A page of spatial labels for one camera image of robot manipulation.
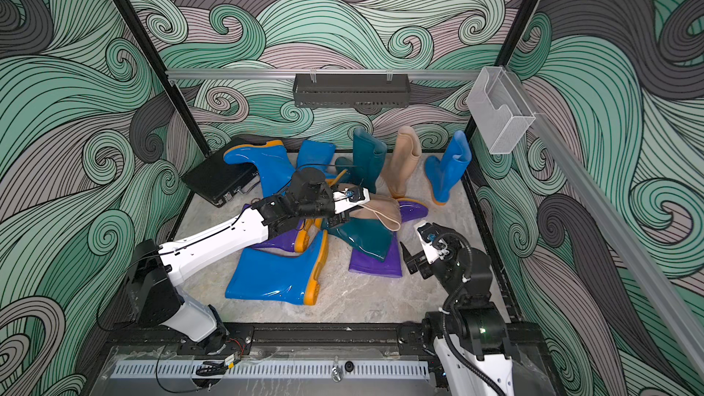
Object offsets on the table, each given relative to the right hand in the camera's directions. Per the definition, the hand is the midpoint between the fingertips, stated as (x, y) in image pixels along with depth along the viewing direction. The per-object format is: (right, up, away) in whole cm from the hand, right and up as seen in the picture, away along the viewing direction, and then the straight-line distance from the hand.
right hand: (419, 233), depth 69 cm
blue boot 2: (+14, +15, +24) cm, 32 cm away
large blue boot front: (-46, -15, +12) cm, 50 cm away
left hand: (-15, +9, +3) cm, 17 cm away
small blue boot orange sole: (-30, +23, +49) cm, 62 cm away
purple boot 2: (-14, -14, +19) cm, 27 cm away
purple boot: (-35, -7, +19) cm, 41 cm away
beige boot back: (+3, +22, +28) cm, 36 cm away
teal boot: (-11, -5, +19) cm, 23 cm away
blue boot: (-48, +20, +38) cm, 64 cm away
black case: (-70, +13, +36) cm, 80 cm away
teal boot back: (-11, +21, +21) cm, 32 cm away
